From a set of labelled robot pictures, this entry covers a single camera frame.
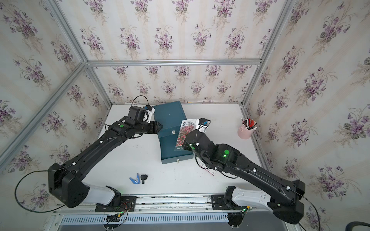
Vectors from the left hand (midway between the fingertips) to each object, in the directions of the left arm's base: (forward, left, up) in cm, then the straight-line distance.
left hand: (160, 127), depth 80 cm
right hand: (-11, -14, +8) cm, 20 cm away
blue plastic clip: (-23, +14, -20) cm, 34 cm away
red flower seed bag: (-5, -15, +8) cm, 18 cm away
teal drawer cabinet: (+8, -6, 0) cm, 10 cm away
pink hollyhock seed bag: (-18, -30, -20) cm, 40 cm away
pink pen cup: (+7, -56, -17) cm, 59 cm away
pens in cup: (+10, -58, -11) cm, 60 cm away
